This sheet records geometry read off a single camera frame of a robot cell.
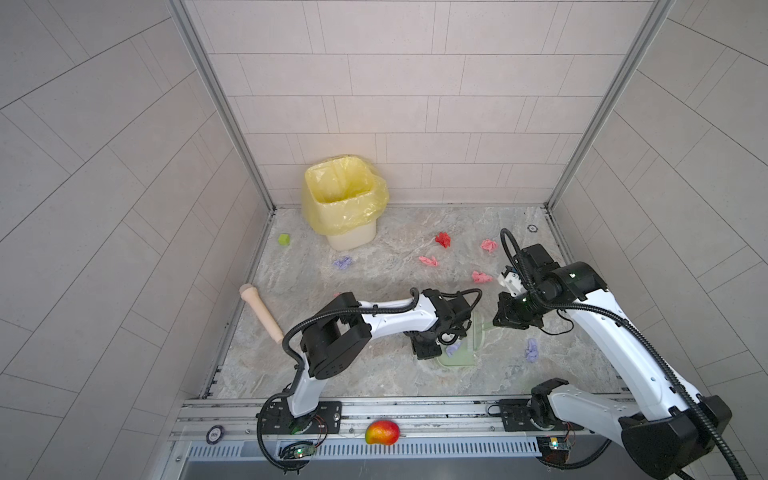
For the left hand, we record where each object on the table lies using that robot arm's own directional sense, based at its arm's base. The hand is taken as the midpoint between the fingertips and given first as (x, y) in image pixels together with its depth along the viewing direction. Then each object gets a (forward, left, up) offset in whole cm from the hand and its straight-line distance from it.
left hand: (428, 348), depth 83 cm
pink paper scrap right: (+21, -18, +2) cm, 28 cm away
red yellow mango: (-20, +11, +5) cm, 24 cm away
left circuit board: (-23, +31, +3) cm, 39 cm away
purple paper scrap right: (-1, -28, +2) cm, 28 cm away
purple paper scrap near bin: (+26, +26, +3) cm, 37 cm away
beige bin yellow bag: (+47, +28, +13) cm, 56 cm away
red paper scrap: (+37, -8, +1) cm, 38 cm away
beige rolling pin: (+14, +53, +4) cm, 55 cm away
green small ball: (+37, +49, +1) cm, 62 cm away
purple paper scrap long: (-1, -6, +2) cm, 7 cm away
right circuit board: (-23, -28, +1) cm, 36 cm away
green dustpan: (-2, -9, +2) cm, 10 cm away
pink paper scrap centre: (+28, -1, +1) cm, 28 cm away
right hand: (+1, -14, +17) cm, 22 cm away
